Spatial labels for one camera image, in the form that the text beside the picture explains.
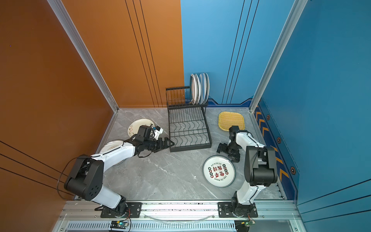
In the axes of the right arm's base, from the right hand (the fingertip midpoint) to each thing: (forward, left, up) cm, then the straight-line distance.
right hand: (224, 155), depth 91 cm
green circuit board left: (-36, +55, -2) cm, 66 cm away
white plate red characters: (-9, +4, -2) cm, 10 cm away
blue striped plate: (+33, +14, +32) cm, 48 cm away
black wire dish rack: (+22, +24, +1) cm, 33 cm away
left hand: (+4, +34, +9) cm, 35 cm away
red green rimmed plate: (+39, +20, +24) cm, 50 cm away
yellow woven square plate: (+31, -6, 0) cm, 32 cm away
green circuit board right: (-36, -4, -2) cm, 36 cm away
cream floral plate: (+23, +65, +1) cm, 68 cm away
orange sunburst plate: (+7, +76, +1) cm, 77 cm away
